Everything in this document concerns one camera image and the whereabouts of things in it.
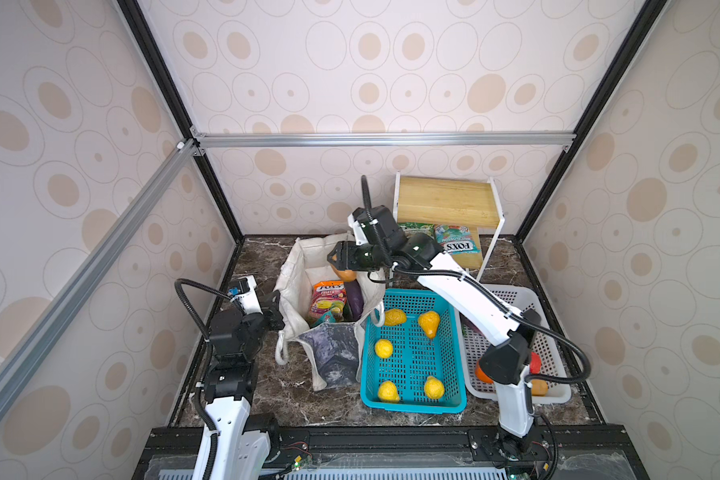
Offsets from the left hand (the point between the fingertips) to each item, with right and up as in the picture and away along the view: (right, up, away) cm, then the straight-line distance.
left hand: (285, 289), depth 73 cm
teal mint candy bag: (+8, -9, +10) cm, 16 cm away
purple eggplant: (+17, -4, +16) cm, 24 cm away
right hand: (+12, +7, +1) cm, 14 cm away
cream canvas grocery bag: (+11, -17, +2) cm, 20 cm away
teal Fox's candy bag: (+48, +14, +22) cm, 55 cm away
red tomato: (+66, -21, +8) cm, 69 cm away
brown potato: (+15, +3, -1) cm, 15 cm away
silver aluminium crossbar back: (+27, +49, +30) cm, 63 cm away
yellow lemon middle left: (+25, -18, +13) cm, 33 cm away
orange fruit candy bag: (+8, -4, +19) cm, 21 cm away
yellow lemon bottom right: (+38, -27, +6) cm, 47 cm away
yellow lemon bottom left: (+26, -27, +5) cm, 38 cm away
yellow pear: (+39, -11, +17) cm, 44 cm away
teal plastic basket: (+34, -23, +15) cm, 43 cm away
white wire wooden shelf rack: (+45, +24, +12) cm, 53 cm away
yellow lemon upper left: (+29, -10, +19) cm, 36 cm away
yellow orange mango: (+65, -26, +5) cm, 70 cm away
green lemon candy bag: (+37, +18, +25) cm, 48 cm away
